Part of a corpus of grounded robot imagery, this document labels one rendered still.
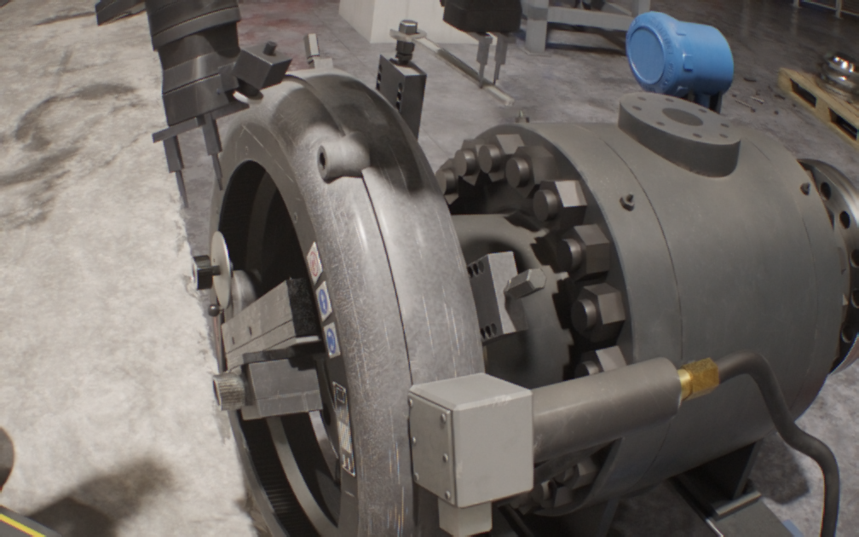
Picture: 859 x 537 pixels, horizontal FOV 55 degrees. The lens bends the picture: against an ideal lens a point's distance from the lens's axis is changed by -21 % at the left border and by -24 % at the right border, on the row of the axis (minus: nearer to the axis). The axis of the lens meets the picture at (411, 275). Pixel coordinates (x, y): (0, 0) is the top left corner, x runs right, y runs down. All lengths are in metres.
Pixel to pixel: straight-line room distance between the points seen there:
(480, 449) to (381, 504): 0.17
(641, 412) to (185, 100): 0.56
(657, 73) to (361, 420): 0.89
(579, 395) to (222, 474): 1.21
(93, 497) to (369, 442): 1.10
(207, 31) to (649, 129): 0.81
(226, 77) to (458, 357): 0.41
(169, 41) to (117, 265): 2.16
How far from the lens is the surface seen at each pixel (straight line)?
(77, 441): 2.17
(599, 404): 0.99
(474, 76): 1.04
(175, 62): 0.73
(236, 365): 1.16
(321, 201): 1.05
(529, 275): 0.94
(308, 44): 1.47
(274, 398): 1.13
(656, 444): 1.33
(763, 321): 1.39
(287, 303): 1.11
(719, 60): 1.73
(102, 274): 2.82
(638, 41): 1.71
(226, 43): 0.74
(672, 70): 1.65
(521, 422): 0.92
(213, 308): 1.49
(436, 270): 1.00
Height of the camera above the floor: 1.34
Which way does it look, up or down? 28 degrees down
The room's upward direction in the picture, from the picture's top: 6 degrees clockwise
